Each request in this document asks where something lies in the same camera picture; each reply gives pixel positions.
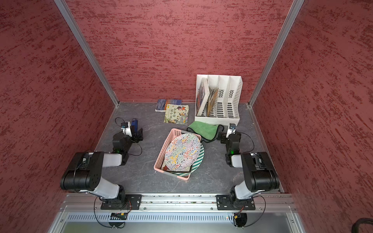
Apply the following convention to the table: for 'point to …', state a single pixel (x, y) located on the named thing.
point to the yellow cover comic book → (211, 103)
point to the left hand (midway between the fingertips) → (135, 130)
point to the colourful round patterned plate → (182, 152)
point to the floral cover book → (177, 114)
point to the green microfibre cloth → (207, 131)
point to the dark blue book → (161, 104)
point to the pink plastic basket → (159, 164)
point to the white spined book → (203, 95)
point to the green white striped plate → (195, 167)
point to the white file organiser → (217, 99)
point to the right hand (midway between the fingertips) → (227, 131)
